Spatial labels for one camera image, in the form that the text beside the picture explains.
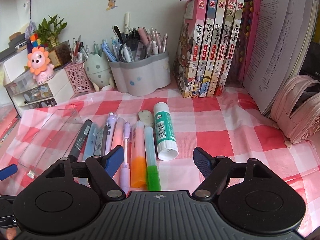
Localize white mini drawer unit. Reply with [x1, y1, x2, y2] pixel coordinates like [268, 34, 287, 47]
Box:
[4, 69, 75, 116]

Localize small purple mechanical pencil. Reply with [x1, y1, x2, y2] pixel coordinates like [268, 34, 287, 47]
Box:
[120, 122, 131, 194]

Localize potted bamboo plant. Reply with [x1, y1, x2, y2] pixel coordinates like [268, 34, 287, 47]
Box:
[36, 15, 72, 68]

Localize pink spine comic book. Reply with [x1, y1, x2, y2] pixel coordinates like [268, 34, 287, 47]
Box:
[174, 0, 208, 98]

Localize grey flower-shaped pen holder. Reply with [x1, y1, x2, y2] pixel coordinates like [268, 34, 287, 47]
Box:
[109, 51, 171, 96]

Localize pink frosted highlighter pen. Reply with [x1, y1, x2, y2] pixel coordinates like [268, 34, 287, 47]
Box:
[111, 118, 125, 149]

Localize stack of printed papers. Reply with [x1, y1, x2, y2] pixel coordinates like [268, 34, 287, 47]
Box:
[243, 0, 319, 115]

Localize red white checkered tablecloth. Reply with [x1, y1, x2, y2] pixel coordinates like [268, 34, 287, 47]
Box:
[0, 87, 320, 238]

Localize blue spine comic book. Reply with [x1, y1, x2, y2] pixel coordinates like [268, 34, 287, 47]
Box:
[192, 0, 217, 98]

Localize blue highlighter pen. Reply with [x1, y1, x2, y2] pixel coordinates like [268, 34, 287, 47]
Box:
[83, 122, 99, 161]

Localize pink perforated pen holder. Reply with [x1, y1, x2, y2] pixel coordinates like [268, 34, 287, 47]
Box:
[64, 63, 94, 94]

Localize green highlighter pen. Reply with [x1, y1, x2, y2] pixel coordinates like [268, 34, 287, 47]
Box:
[144, 126, 161, 191]

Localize clear plastic tray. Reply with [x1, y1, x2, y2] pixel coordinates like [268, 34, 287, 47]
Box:
[18, 109, 83, 179]

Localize green egg-shaped pen holder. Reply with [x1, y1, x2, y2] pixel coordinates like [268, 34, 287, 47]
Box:
[85, 54, 115, 92]

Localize green white glue stick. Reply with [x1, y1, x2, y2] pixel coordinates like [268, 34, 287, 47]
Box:
[153, 102, 178, 161]

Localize black marker pen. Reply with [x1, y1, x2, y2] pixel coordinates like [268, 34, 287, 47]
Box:
[68, 119, 92, 163]

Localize dirty white eraser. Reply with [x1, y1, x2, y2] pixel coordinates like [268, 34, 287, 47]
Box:
[138, 110, 155, 128]

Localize orange highlighter pen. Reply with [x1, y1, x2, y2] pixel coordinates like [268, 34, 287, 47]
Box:
[131, 120, 146, 188]

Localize black magnifying glass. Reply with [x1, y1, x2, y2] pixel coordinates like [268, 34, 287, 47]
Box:
[119, 39, 147, 63]

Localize pink lion toy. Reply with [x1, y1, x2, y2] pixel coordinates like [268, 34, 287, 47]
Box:
[27, 47, 54, 85]

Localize tan spine comic book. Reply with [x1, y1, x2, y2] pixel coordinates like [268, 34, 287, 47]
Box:
[207, 0, 236, 97]

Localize purple pen with dome cap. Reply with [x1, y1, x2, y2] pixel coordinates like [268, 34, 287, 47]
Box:
[105, 112, 118, 155]

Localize white spine comic book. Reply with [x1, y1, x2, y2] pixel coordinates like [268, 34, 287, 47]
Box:
[214, 0, 245, 96]

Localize pink pencil case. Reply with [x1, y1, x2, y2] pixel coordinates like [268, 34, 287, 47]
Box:
[271, 75, 319, 144]

